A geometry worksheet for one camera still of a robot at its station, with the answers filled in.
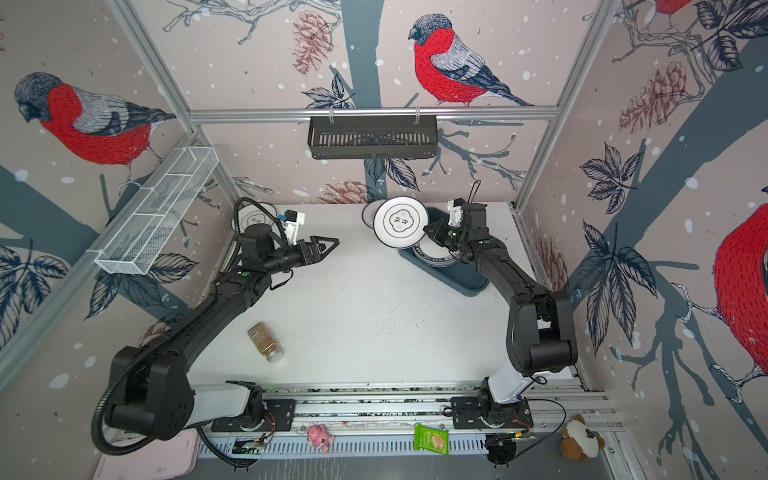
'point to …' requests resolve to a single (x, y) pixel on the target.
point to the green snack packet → (432, 439)
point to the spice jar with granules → (263, 340)
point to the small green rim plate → (434, 254)
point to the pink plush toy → (319, 437)
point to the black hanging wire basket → (372, 137)
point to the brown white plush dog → (579, 441)
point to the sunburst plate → (369, 211)
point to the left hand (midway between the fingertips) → (330, 244)
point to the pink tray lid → (154, 460)
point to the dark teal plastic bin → (464, 276)
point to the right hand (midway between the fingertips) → (423, 229)
